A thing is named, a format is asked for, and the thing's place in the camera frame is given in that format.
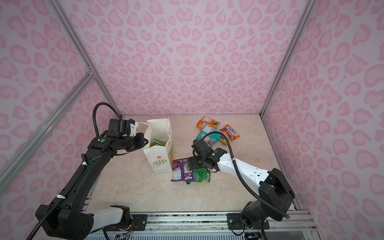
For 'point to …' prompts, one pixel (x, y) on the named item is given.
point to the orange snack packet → (207, 121)
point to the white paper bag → (159, 151)
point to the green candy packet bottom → (201, 175)
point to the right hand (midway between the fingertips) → (195, 161)
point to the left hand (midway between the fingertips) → (148, 138)
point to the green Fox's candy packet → (157, 142)
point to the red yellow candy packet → (230, 133)
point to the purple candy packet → (181, 171)
